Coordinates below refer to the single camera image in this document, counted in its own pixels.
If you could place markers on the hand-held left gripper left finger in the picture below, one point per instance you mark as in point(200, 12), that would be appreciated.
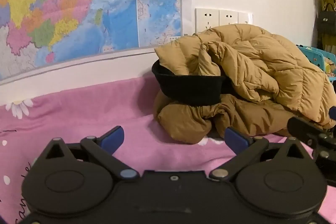
point(113, 138)

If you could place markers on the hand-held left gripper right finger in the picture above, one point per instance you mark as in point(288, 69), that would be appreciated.
point(235, 139)

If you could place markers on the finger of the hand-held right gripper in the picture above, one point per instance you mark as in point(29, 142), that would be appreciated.
point(333, 113)
point(302, 128)

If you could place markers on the tan puffer jacket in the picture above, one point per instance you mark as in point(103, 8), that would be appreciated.
point(262, 61)

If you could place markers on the pink floral bed sheet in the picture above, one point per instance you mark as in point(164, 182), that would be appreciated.
point(78, 113)

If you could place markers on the blue plastic basket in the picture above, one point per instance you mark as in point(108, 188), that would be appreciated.
point(313, 56)

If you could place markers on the black handbag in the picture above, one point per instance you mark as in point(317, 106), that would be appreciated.
point(325, 22)

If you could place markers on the colourful wall map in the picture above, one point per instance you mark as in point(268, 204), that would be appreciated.
point(78, 3)

